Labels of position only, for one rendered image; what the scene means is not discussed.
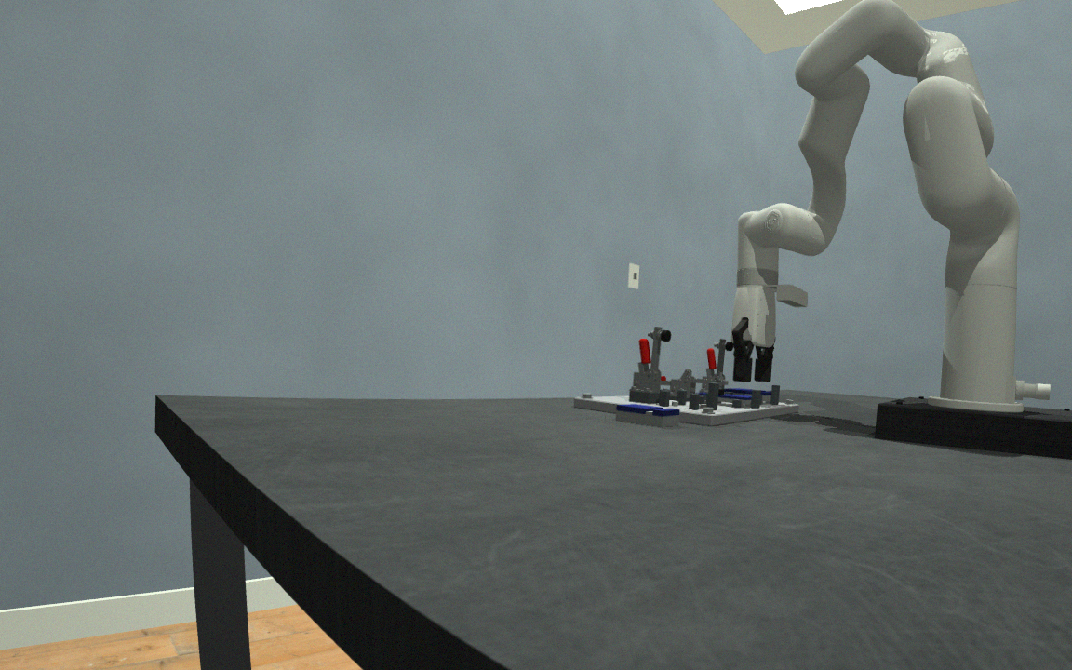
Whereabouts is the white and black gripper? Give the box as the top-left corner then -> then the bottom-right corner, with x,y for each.
731,285 -> 777,382

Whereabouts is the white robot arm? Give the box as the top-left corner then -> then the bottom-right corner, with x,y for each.
736,0 -> 1051,412

